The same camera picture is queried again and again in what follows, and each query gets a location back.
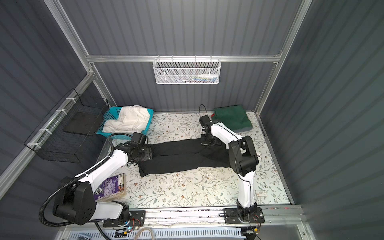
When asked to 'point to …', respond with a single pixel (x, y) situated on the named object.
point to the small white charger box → (261, 193)
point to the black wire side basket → (64, 135)
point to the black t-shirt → (175, 156)
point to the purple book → (112, 189)
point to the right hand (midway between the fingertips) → (208, 145)
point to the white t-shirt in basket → (131, 119)
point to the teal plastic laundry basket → (112, 114)
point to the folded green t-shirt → (234, 116)
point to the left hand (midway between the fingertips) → (145, 155)
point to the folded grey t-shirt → (245, 129)
